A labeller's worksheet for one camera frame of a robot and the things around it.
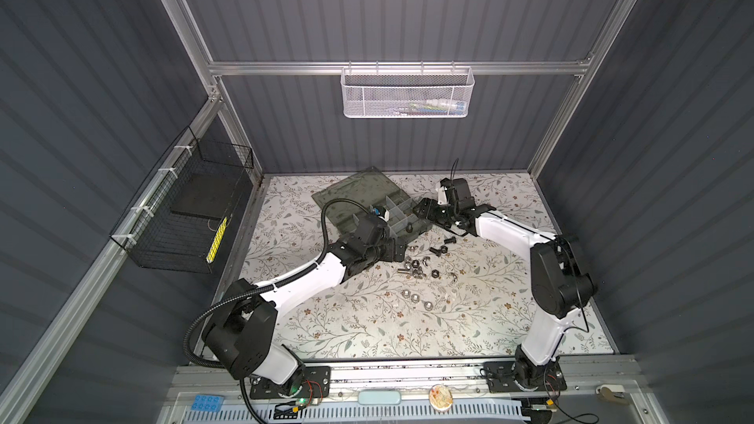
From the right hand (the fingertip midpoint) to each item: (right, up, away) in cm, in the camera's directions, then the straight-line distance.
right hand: (423, 211), depth 93 cm
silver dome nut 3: (+1, -28, -7) cm, 29 cm away
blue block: (-56, -46, -23) cm, 76 cm away
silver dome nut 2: (-3, -26, -6) cm, 27 cm away
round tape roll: (+1, -45, -23) cm, 50 cm away
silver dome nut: (-6, -25, -5) cm, 26 cm away
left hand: (-8, -10, -10) cm, 16 cm away
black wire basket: (-65, -2, -21) cm, 68 cm away
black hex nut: (+4, -20, -1) cm, 20 cm away
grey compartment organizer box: (-18, +8, +22) cm, 30 cm away
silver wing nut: (+9, -21, -2) cm, 23 cm away
